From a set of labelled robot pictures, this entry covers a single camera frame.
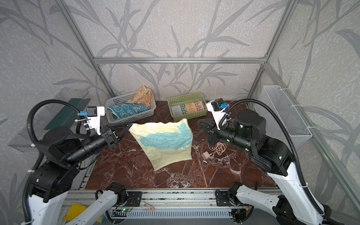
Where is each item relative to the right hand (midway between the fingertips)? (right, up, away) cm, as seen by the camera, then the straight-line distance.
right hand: (200, 116), depth 52 cm
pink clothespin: (-24, -48, +19) cm, 56 cm away
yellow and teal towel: (-15, -12, +9) cm, 21 cm away
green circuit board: (-37, -49, +19) cm, 64 cm away
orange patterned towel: (-42, +15, +64) cm, 78 cm away
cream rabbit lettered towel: (-6, +5, +60) cm, 61 cm away
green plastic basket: (-7, +13, +67) cm, 69 cm away
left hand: (-25, -2, -2) cm, 25 cm away
